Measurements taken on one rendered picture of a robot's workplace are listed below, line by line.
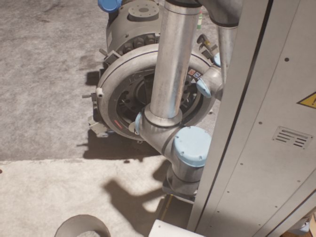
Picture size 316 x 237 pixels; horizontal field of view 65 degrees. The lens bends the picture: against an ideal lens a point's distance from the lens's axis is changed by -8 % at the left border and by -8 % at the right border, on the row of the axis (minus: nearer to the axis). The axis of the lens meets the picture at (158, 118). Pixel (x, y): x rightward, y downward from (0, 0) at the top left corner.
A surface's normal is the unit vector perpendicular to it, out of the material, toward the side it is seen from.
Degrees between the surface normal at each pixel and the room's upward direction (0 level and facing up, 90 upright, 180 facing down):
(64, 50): 0
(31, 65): 0
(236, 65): 90
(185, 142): 5
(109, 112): 90
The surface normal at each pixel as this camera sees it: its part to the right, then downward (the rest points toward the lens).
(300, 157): -0.37, 0.70
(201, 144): 0.06, -0.60
